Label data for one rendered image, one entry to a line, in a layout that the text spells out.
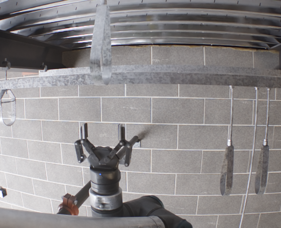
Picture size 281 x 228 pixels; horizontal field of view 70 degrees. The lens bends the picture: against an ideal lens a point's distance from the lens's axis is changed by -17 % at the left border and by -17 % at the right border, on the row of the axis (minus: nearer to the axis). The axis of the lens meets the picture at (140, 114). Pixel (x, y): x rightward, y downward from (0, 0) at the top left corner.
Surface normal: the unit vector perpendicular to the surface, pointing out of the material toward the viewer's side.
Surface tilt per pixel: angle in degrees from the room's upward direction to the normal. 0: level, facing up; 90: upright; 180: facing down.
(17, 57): 90
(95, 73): 117
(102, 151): 90
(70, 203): 90
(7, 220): 37
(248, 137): 90
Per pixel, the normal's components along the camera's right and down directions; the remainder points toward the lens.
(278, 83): -0.18, 0.12
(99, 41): -0.11, -0.16
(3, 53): 0.98, 0.02
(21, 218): 0.46, -0.85
